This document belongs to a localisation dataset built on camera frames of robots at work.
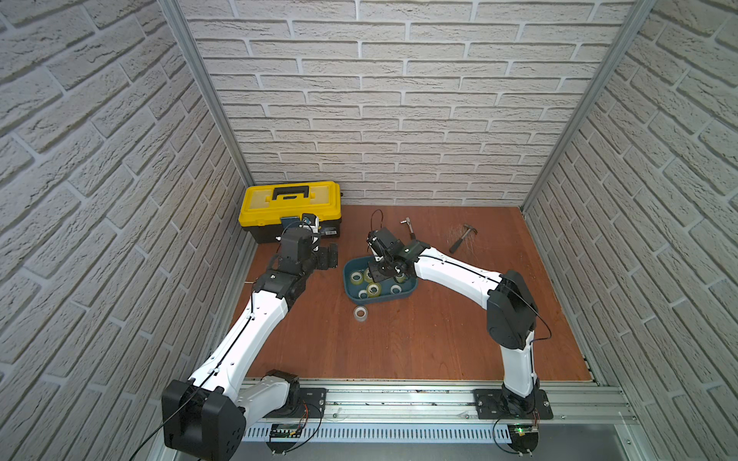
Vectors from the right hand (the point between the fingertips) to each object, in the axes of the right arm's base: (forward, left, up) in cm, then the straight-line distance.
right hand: (379, 269), depth 89 cm
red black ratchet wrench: (+27, -14, -9) cm, 32 cm away
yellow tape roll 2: (-3, +2, -7) cm, 8 cm away
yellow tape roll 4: (-2, -6, -10) cm, 11 cm away
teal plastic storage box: (-2, +6, -9) cm, 11 cm away
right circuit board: (-45, -34, -11) cm, 57 cm away
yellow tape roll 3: (-4, +6, -9) cm, 11 cm away
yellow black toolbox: (+25, +38, +7) cm, 46 cm away
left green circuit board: (-40, +27, -13) cm, 50 cm away
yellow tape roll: (+3, +8, -9) cm, 12 cm away
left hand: (+3, +16, +14) cm, 21 cm away
